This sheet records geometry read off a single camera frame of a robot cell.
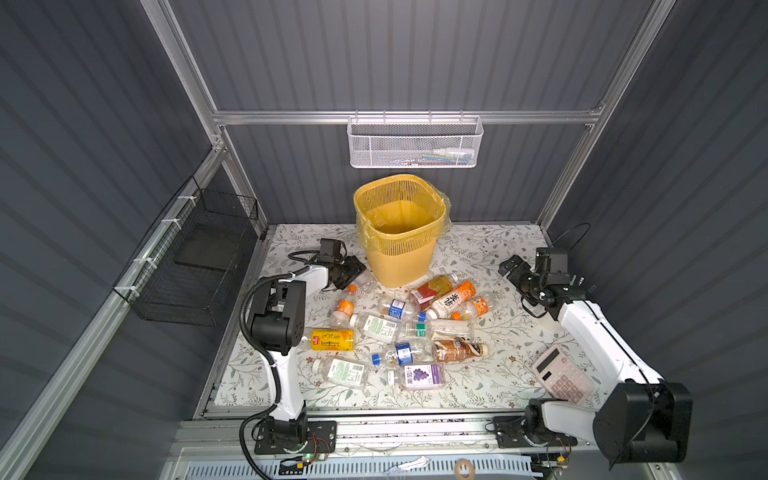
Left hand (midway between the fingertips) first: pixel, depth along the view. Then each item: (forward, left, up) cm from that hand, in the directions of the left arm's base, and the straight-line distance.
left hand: (360, 270), depth 103 cm
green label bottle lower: (-34, +5, -1) cm, 35 cm away
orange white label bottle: (-15, -29, +1) cm, 33 cm away
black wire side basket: (-15, +42, +23) cm, 50 cm away
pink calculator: (-39, -56, -1) cm, 68 cm away
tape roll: (-57, -23, -4) cm, 62 cm away
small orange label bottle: (-18, -35, +1) cm, 40 cm away
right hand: (-14, -45, +14) cm, 50 cm away
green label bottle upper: (-22, -5, 0) cm, 22 cm away
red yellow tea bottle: (-13, -20, +2) cm, 24 cm away
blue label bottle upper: (-17, -13, +1) cm, 22 cm away
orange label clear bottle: (-15, +4, +1) cm, 16 cm away
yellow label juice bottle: (-26, +8, +1) cm, 27 cm away
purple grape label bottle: (-37, -16, 0) cm, 40 cm away
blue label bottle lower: (-31, -13, +1) cm, 33 cm away
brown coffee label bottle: (-31, -28, +1) cm, 41 cm away
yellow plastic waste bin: (-8, -13, +9) cm, 18 cm away
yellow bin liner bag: (+16, -15, +11) cm, 24 cm away
